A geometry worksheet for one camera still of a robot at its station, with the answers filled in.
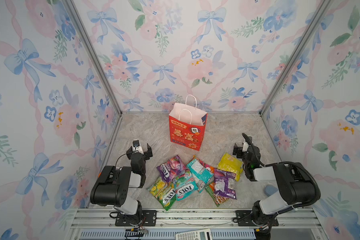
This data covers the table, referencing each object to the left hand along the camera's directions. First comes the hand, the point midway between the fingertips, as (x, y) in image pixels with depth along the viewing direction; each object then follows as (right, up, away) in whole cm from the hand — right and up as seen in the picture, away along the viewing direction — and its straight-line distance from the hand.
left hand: (140, 144), depth 90 cm
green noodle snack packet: (+44, -28, -11) cm, 54 cm away
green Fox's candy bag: (+16, -24, -11) cm, 31 cm away
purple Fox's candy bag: (+20, -13, -5) cm, 24 cm away
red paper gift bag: (+28, +12, -11) cm, 32 cm away
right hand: (+64, 0, +4) cm, 64 cm away
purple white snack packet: (+48, -21, -8) cm, 53 cm away
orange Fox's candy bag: (+39, -13, -1) cm, 41 cm away
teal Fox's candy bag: (+27, -21, -10) cm, 35 cm away
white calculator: (+33, -39, -21) cm, 56 cm away
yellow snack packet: (+54, -12, -1) cm, 55 cm away
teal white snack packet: (+36, -16, -6) cm, 40 cm away
